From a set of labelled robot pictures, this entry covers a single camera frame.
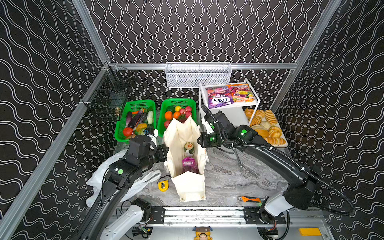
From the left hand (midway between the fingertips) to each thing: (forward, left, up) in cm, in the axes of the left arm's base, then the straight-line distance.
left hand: (171, 147), depth 67 cm
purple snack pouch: (0, -7, -16) cm, 17 cm away
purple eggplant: (+38, +40, -21) cm, 59 cm away
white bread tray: (+40, -60, -26) cm, 76 cm away
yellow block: (-25, -68, -31) cm, 78 cm away
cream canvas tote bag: (-15, -9, -4) cm, 18 cm away
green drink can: (+12, -6, -18) cm, 23 cm away
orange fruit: (+43, +12, -22) cm, 50 cm away
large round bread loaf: (+30, -56, -25) cm, 68 cm away
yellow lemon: (+50, +6, -22) cm, 55 cm away
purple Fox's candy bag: (+28, -22, +7) cm, 36 cm away
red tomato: (+25, +36, -20) cm, 48 cm away
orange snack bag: (+31, -34, +7) cm, 47 cm away
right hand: (+6, -11, -2) cm, 13 cm away
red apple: (+44, -3, -21) cm, 49 cm away
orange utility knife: (-12, -38, -30) cm, 50 cm away
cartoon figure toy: (-28, -15, -28) cm, 42 cm away
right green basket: (+54, +8, -19) cm, 58 cm away
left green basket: (+40, +35, -22) cm, 58 cm away
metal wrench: (+7, -38, -30) cm, 49 cm away
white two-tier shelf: (+37, -39, -14) cm, 55 cm away
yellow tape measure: (-8, +7, -26) cm, 28 cm away
